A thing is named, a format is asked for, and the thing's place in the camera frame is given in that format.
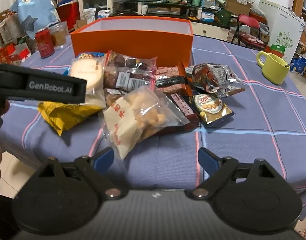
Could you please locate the gold cookie packet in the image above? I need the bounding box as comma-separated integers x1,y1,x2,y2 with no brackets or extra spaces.
189,94,235,128

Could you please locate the silver foil snack bag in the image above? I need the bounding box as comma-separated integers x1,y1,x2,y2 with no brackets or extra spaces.
185,63,249,98

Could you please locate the red folding chair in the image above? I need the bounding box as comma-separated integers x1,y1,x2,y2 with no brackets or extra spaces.
230,14,267,50

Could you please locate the white tv stand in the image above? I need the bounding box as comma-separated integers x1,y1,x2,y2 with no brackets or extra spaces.
113,0,231,40

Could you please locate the clear pale pastry packet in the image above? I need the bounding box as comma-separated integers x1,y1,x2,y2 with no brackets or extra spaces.
68,55,108,109

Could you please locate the yellow snack packet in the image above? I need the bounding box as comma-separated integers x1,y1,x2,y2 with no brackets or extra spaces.
37,101,105,137

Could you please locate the orange cardboard box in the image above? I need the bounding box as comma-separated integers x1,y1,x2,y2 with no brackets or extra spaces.
70,16,194,67

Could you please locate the clear zip bag of nuts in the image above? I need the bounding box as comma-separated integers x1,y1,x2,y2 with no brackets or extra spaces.
102,85,191,160

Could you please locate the yellow-green mug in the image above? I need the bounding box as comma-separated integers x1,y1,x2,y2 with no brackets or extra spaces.
256,51,291,85

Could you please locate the brown cardboard box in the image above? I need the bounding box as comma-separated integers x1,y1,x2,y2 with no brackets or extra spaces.
224,0,252,15

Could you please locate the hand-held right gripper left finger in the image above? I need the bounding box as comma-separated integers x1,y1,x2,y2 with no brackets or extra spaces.
38,147,122,200

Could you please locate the red soda can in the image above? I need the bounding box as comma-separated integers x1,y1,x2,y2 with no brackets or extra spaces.
35,27,55,58

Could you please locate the glass jar with cork sleeve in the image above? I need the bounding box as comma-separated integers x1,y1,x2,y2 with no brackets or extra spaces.
49,22,68,47

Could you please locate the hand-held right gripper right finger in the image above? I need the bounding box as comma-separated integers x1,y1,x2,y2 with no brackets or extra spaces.
197,147,284,200

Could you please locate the purple plaid tablecloth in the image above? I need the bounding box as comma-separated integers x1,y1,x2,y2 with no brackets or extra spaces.
0,34,306,220

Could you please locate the blue cookie packet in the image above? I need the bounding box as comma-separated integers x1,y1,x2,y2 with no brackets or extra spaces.
78,52,106,58

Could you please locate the orange green gift bag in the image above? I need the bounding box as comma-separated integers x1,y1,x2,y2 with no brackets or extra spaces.
270,44,286,55

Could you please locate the dark green bag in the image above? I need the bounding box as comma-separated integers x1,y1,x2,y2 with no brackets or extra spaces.
215,9,230,27

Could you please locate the red white carton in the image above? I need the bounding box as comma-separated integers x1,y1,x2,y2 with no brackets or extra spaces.
0,42,31,64

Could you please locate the white plastic bag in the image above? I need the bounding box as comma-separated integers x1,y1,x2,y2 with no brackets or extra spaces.
82,8,96,22

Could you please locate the brown wafer packet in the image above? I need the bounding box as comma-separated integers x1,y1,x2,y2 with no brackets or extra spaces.
165,93,201,134
155,61,193,97

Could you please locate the white glass-door cabinet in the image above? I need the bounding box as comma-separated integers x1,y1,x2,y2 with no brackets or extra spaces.
78,0,113,18

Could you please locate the clear bag of red dates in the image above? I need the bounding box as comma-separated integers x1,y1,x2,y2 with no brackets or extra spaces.
103,51,158,107

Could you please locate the person's left hand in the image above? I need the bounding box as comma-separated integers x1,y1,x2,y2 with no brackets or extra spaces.
0,99,10,193

